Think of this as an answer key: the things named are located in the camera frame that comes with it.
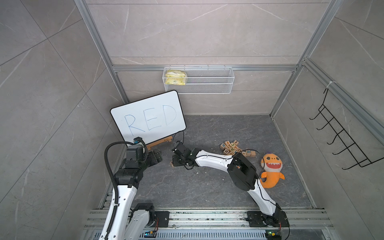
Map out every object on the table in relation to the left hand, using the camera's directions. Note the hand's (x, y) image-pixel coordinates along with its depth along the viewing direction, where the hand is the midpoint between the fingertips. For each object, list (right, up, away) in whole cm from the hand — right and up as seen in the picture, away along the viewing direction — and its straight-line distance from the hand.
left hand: (155, 151), depth 76 cm
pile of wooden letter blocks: (+45, -2, +22) cm, 50 cm away
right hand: (+8, -9, +16) cm, 20 cm away
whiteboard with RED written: (-6, +18, +17) cm, 25 cm away
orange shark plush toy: (+65, -9, +9) cm, 66 cm away
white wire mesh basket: (+24, +45, +25) cm, 57 cm away
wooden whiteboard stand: (-10, 0, +22) cm, 24 cm away
